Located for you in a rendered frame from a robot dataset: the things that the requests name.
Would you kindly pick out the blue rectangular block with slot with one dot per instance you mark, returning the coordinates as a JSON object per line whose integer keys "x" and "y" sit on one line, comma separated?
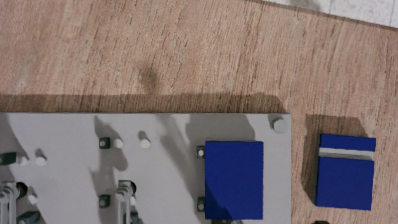
{"x": 343, "y": 172}

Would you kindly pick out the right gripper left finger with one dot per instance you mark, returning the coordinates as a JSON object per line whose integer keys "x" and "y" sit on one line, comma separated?
{"x": 214, "y": 221}

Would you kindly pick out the grey fixture plate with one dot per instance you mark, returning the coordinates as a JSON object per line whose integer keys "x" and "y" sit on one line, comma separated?
{"x": 168, "y": 175}

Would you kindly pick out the blue rectangular plate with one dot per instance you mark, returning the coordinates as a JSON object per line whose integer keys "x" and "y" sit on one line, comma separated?
{"x": 234, "y": 180}

